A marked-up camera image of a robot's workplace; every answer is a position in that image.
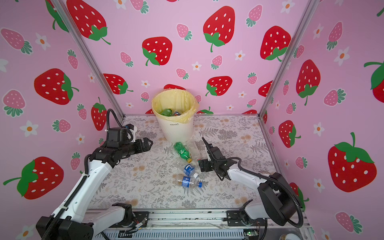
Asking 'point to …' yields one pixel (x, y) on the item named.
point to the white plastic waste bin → (176, 132)
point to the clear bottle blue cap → (186, 181)
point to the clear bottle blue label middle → (188, 169)
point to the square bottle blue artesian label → (177, 113)
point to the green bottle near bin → (183, 151)
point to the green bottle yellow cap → (167, 112)
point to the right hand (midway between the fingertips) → (204, 162)
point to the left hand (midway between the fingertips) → (145, 142)
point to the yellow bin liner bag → (176, 100)
